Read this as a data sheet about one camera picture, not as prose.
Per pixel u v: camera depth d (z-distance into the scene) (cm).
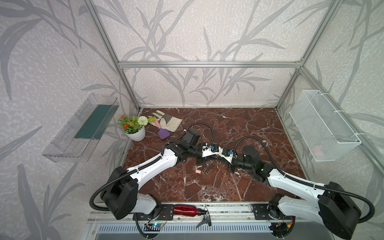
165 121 111
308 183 47
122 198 41
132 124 89
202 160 68
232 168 70
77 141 63
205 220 71
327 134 63
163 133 106
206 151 66
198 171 88
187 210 71
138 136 96
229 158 67
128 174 43
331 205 41
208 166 88
